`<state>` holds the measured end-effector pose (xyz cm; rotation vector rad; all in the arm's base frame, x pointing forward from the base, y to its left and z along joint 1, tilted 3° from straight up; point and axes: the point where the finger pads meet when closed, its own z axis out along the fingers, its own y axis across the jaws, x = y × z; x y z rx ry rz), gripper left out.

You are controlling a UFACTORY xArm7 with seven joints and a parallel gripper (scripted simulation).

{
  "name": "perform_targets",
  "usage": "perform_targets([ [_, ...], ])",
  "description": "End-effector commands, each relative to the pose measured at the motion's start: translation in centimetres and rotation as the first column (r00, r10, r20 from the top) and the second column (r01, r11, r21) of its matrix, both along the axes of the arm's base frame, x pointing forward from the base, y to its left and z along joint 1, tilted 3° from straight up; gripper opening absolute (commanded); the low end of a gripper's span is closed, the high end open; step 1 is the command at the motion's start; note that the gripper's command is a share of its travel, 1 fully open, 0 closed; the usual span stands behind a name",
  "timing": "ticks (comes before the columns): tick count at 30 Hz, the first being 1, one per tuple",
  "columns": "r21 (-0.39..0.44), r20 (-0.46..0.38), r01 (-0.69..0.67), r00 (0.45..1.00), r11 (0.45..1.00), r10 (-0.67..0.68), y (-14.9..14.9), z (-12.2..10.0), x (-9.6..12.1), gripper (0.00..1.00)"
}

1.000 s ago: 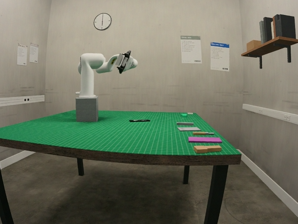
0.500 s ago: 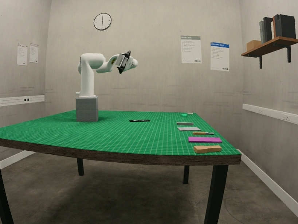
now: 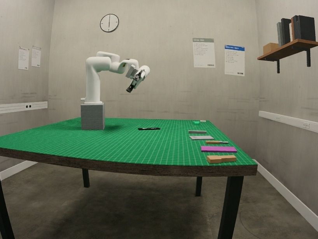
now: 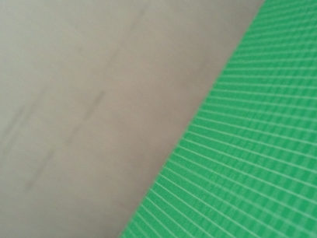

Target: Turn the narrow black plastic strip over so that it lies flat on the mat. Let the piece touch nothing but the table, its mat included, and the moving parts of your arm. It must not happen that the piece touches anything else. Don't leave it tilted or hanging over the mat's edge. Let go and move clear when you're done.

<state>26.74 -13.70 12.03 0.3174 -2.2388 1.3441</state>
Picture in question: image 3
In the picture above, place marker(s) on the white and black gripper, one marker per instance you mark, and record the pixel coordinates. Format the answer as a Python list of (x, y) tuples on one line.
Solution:
[(138, 77)]

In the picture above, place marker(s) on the pink flat bar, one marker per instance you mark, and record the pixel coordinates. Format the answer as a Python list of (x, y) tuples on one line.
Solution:
[(218, 149)]

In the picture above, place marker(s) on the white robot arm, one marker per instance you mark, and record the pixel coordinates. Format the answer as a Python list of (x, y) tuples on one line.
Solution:
[(102, 62)]

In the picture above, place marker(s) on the green work mat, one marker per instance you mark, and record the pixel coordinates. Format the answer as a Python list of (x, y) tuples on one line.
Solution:
[(121, 141)]

